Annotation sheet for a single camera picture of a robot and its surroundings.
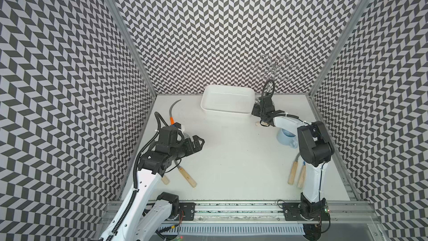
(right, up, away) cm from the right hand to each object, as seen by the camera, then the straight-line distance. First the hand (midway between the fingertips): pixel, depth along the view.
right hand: (258, 109), depth 102 cm
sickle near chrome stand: (-1, -7, -13) cm, 15 cm away
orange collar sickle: (-55, -6, +4) cm, 55 cm away
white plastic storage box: (-18, +7, +11) cm, 22 cm away
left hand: (-34, -16, -28) cm, 47 cm away
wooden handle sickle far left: (-50, -34, -21) cm, 64 cm away
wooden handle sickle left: (-36, -36, -22) cm, 56 cm away
